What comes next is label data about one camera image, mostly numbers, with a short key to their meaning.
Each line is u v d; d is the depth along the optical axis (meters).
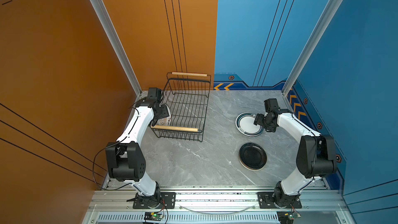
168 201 0.74
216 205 0.73
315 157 0.46
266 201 0.72
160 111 0.77
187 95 1.16
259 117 0.85
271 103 0.75
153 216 0.71
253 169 0.81
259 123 0.84
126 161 0.44
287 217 0.71
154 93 0.68
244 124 1.01
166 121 0.99
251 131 0.94
